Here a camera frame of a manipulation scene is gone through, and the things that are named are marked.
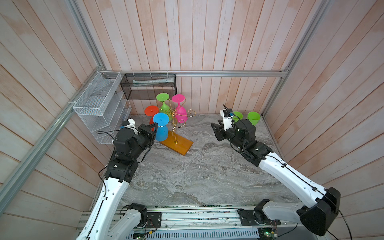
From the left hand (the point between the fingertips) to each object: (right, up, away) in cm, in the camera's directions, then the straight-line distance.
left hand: (159, 125), depth 65 cm
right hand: (+26, +2, +7) cm, 27 cm away
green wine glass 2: (-2, +11, +22) cm, 25 cm away
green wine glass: (+57, +6, +34) cm, 67 cm away
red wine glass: (-7, +8, +11) cm, 15 cm away
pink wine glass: (+8, +8, +23) cm, 26 cm away
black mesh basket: (-17, +29, +39) cm, 52 cm away
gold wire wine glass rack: (0, -9, +36) cm, 37 cm away
